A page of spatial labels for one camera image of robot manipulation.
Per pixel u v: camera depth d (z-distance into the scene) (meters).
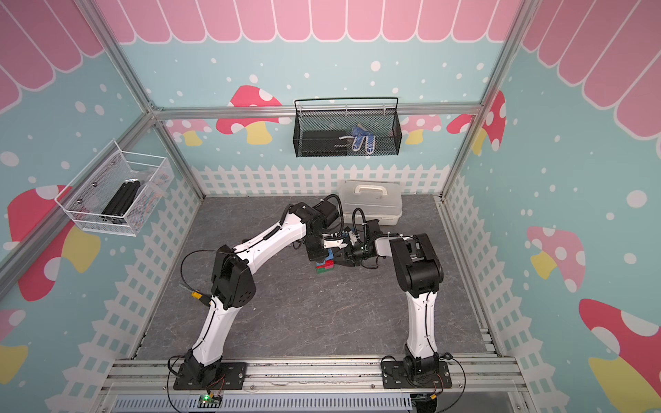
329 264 0.92
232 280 0.55
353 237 0.93
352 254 0.89
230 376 0.75
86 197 0.66
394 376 0.74
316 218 0.67
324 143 0.87
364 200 1.03
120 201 0.70
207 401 0.73
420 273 0.57
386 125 0.94
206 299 0.87
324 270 0.96
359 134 0.88
